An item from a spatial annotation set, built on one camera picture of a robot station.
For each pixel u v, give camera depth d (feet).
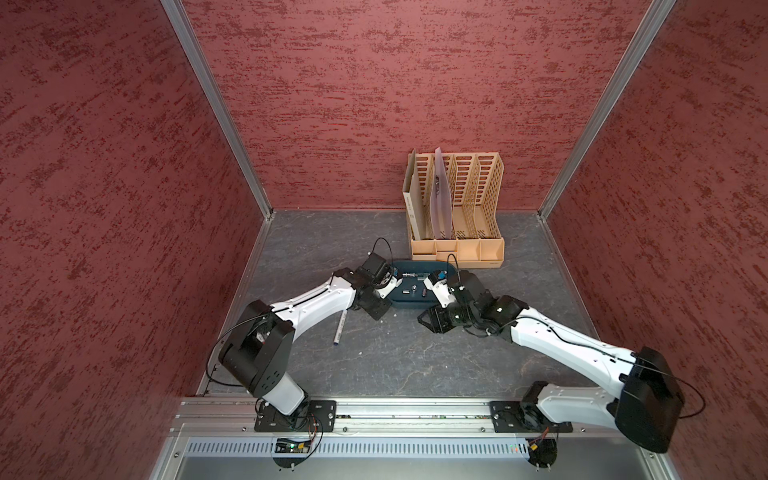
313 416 2.42
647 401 1.29
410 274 3.29
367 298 2.10
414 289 3.16
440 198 3.85
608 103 2.92
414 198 2.91
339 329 2.91
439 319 2.24
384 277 2.37
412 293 3.18
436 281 2.36
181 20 2.36
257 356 1.44
